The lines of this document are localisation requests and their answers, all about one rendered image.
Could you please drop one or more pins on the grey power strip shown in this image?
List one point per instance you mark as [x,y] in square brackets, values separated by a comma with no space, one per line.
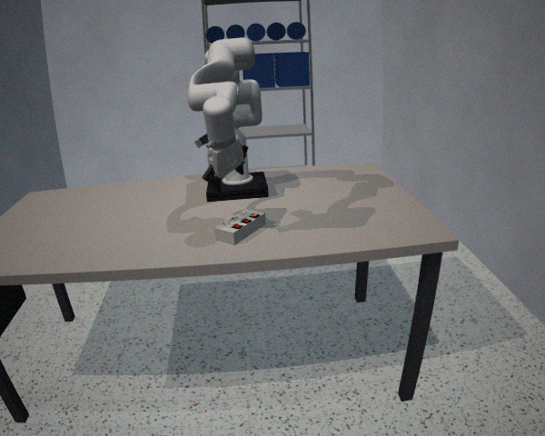
[240,226]

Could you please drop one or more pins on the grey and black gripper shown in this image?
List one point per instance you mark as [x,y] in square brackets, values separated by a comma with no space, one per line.
[223,161]

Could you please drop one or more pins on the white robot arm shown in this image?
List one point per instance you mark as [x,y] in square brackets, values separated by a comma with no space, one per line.
[220,112]

